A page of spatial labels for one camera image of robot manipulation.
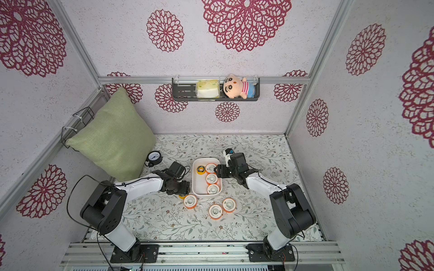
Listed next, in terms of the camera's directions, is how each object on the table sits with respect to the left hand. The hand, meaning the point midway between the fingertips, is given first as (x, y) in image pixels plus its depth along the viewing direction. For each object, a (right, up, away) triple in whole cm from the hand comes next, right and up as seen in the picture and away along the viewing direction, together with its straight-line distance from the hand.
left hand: (184, 191), depth 92 cm
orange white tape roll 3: (+15, +1, 0) cm, 15 cm away
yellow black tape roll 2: (-1, -3, -2) cm, 4 cm away
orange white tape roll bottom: (+17, -9, -7) cm, 20 cm away
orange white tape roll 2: (+15, +6, +5) cm, 16 cm away
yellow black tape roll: (+8, +10, +10) cm, 16 cm away
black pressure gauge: (-22, +18, +13) cm, 31 cm away
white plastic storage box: (+11, +4, +4) cm, 12 cm away
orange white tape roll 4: (+4, -5, -4) cm, 7 cm away
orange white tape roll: (+13, +11, +9) cm, 20 cm away
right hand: (+18, +13, -2) cm, 23 cm away
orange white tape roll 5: (+24, -6, -5) cm, 25 cm away
